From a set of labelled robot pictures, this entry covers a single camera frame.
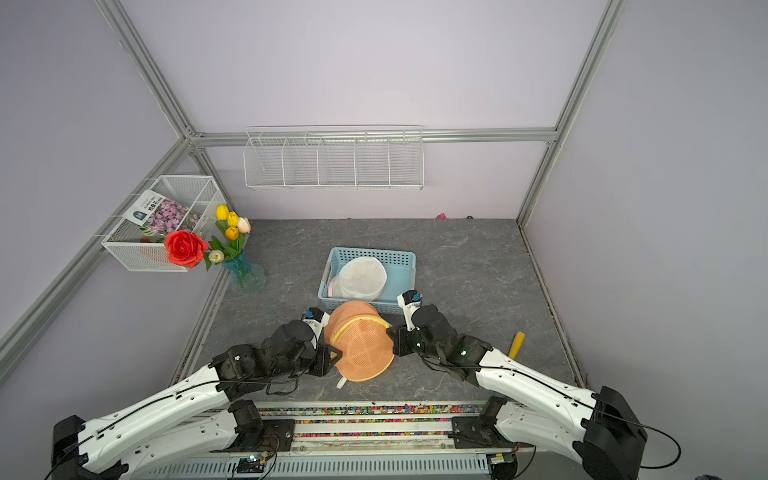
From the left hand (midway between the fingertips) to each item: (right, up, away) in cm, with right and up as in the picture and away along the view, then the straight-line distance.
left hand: (338, 357), depth 73 cm
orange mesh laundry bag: (+5, +7, +1) cm, 8 cm away
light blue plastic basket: (+16, +21, +32) cm, 41 cm away
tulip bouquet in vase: (-33, +19, +19) cm, 43 cm away
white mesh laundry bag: (+2, +17, +26) cm, 31 cm away
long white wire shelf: (+5, +58, +26) cm, 64 cm away
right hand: (+12, +6, +3) cm, 14 cm away
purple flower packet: (-45, +35, 0) cm, 57 cm away
